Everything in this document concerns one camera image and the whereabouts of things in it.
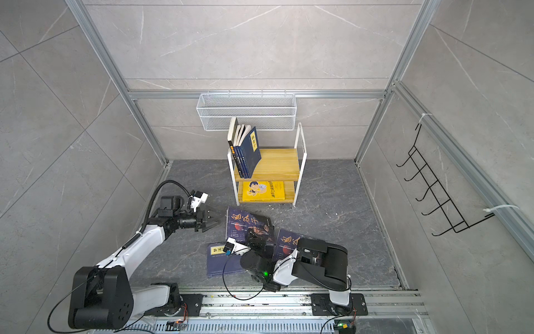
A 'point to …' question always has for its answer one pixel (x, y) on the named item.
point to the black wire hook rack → (446, 205)
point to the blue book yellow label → (250, 152)
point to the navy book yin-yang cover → (238, 152)
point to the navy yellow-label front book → (217, 262)
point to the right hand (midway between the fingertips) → (254, 229)
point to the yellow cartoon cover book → (263, 191)
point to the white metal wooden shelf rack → (275, 165)
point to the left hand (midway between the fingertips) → (223, 217)
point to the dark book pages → (236, 154)
